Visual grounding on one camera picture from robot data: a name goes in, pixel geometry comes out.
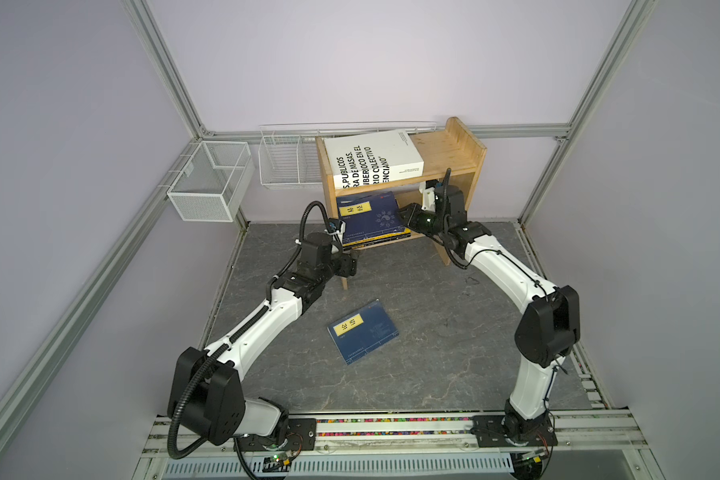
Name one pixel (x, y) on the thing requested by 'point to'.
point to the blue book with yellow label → (370, 218)
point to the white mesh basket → (213, 182)
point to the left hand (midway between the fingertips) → (347, 251)
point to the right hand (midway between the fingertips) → (395, 214)
